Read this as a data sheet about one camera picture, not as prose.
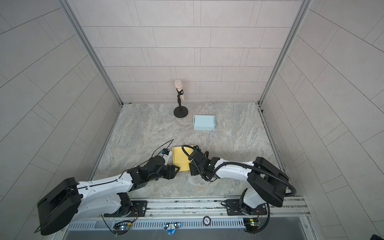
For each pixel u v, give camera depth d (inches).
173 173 28.5
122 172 22.5
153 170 24.7
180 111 43.7
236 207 27.7
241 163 19.5
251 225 26.6
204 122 40.4
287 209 28.5
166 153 28.9
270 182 16.9
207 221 26.7
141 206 28.3
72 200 15.8
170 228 25.7
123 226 25.6
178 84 36.0
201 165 25.0
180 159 32.8
